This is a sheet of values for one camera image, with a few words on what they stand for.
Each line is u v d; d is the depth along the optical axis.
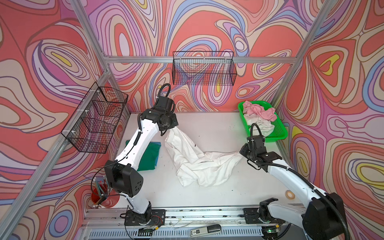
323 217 0.40
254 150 0.64
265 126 1.04
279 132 1.02
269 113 1.09
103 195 0.74
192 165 0.87
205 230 0.66
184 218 0.75
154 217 0.72
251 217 0.73
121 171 0.43
